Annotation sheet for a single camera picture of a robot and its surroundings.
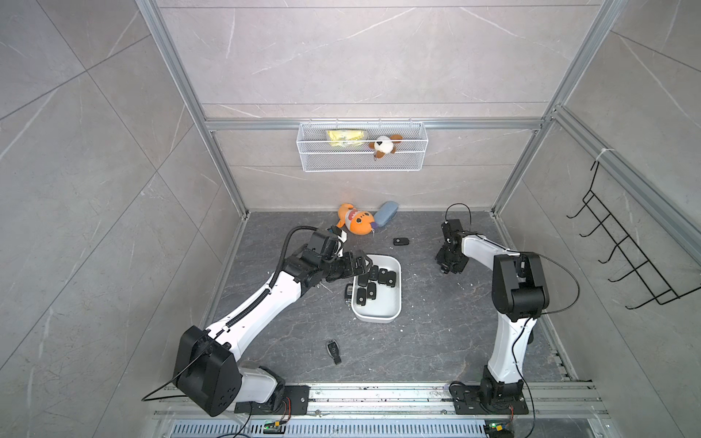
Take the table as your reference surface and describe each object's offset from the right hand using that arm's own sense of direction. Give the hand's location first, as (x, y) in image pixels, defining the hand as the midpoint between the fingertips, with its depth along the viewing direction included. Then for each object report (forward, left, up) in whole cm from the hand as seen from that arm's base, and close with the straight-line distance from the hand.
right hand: (445, 263), depth 102 cm
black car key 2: (-15, +33, +2) cm, 36 cm away
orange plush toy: (+16, +34, +7) cm, 38 cm away
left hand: (-13, +32, +21) cm, 40 cm away
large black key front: (-5, +28, +2) cm, 28 cm away
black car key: (+10, +16, +1) cm, 19 cm away
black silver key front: (-31, +42, +1) cm, 52 cm away
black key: (-6, +23, +1) cm, 24 cm away
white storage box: (-11, +27, +1) cm, 29 cm away
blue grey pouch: (+25, +21, +2) cm, 33 cm away
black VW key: (-12, +29, +2) cm, 32 cm away
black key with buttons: (-11, +37, +2) cm, 39 cm away
